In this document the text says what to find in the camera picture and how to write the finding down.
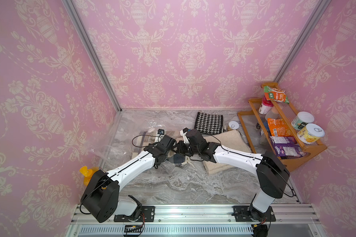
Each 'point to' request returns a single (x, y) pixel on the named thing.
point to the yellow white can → (310, 134)
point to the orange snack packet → (279, 127)
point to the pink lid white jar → (266, 107)
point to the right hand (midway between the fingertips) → (171, 149)
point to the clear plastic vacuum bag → (137, 131)
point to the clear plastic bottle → (273, 114)
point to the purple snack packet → (287, 146)
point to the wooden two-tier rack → (256, 131)
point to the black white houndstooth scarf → (208, 124)
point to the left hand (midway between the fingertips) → (156, 147)
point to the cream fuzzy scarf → (232, 139)
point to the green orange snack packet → (275, 95)
